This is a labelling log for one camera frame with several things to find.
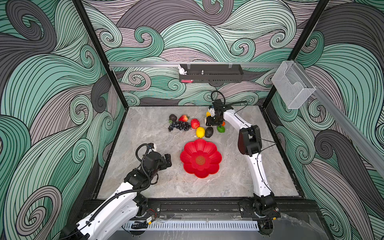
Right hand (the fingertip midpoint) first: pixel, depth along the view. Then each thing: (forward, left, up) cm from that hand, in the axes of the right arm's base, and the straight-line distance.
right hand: (210, 122), depth 107 cm
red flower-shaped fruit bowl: (-27, +8, -2) cm, 28 cm away
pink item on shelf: (+9, +17, +30) cm, 36 cm away
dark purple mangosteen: (+2, +27, +3) cm, 28 cm away
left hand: (-31, +29, +9) cm, 43 cm away
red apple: (-3, +11, +3) cm, 12 cm away
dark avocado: (-9, +2, +1) cm, 10 cm away
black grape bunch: (-4, +21, +2) cm, 22 cm away
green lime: (-6, -7, 0) cm, 10 cm away
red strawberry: (+2, +19, +3) cm, 20 cm away
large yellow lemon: (-9, +8, +1) cm, 12 cm away
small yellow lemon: (+7, +1, +2) cm, 7 cm away
